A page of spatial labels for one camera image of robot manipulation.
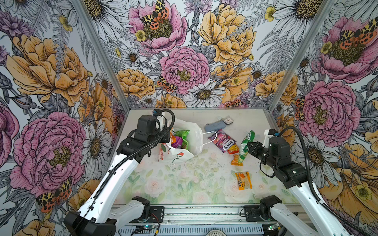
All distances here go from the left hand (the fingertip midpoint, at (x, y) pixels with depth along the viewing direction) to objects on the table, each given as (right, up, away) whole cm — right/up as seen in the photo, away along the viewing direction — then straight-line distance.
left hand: (168, 135), depth 73 cm
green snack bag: (+6, -1, +14) cm, 15 cm away
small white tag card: (+38, +7, +39) cm, 55 cm away
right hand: (+38, -6, 0) cm, 39 cm away
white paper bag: (+14, -4, +9) cm, 17 cm away
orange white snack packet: (+1, -2, +8) cm, 8 cm away
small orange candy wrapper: (+38, -18, +20) cm, 47 cm away
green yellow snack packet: (+37, -6, 0) cm, 37 cm away
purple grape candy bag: (+4, -6, +11) cm, 13 cm away
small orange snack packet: (+40, -26, +10) cm, 49 cm away
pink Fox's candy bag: (+31, -6, +26) cm, 41 cm away
